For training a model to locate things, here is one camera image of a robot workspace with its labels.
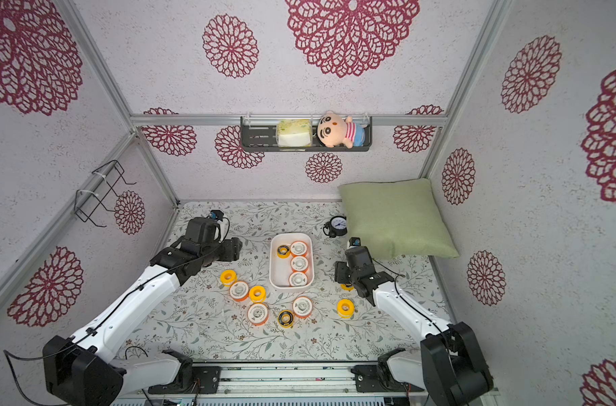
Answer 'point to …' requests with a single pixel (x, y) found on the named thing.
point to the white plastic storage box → (280, 268)
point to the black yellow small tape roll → (283, 251)
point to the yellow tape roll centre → (257, 293)
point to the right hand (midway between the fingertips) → (343, 264)
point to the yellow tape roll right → (345, 308)
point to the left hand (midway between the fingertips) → (231, 245)
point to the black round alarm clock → (337, 226)
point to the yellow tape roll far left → (228, 277)
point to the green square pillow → (396, 219)
